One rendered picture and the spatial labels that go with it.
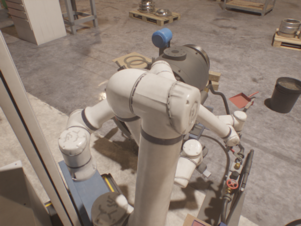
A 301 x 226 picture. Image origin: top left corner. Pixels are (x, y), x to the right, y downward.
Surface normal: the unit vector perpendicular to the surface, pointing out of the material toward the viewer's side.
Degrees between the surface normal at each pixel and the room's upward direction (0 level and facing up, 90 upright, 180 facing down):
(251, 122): 0
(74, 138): 10
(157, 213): 83
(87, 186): 0
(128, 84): 42
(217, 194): 0
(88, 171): 68
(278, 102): 93
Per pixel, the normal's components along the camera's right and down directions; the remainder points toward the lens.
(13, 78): 0.55, 0.52
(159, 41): -0.49, 0.55
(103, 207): -0.20, -0.79
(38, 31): 0.81, 0.36
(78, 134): 0.11, -0.72
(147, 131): -0.68, 0.34
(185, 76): 0.59, -0.37
